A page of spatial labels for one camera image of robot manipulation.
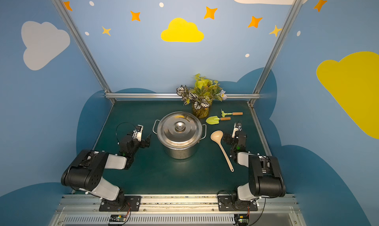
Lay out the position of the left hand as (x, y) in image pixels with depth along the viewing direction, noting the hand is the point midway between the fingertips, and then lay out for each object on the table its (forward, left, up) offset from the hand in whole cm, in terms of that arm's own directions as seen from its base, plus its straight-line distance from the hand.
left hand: (142, 131), depth 94 cm
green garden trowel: (+16, -49, -7) cm, 52 cm away
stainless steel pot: (-13, -27, -5) cm, 30 cm away
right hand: (+2, -60, -1) cm, 60 cm away
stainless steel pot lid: (-5, -25, +10) cm, 27 cm away
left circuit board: (-46, +4, -9) cm, 47 cm away
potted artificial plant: (+23, -37, +11) cm, 45 cm away
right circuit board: (-45, -58, -8) cm, 74 cm away
